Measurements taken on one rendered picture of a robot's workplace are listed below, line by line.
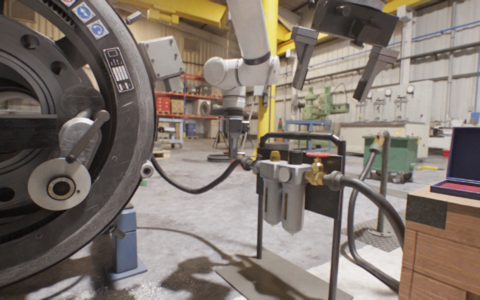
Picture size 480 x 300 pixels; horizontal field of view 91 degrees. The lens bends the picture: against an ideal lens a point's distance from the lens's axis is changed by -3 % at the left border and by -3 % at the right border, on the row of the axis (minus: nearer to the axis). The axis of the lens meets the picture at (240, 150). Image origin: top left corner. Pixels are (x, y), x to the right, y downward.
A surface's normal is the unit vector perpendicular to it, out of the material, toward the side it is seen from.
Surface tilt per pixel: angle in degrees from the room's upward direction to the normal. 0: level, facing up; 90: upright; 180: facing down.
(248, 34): 138
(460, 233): 90
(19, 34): 90
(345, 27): 114
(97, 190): 90
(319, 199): 90
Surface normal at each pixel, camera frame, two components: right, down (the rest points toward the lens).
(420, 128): 0.36, 0.08
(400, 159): -0.75, 0.04
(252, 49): -0.16, 0.78
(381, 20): 0.10, 0.47
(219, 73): -0.39, 0.12
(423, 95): -0.93, 0.00
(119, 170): 0.61, 0.07
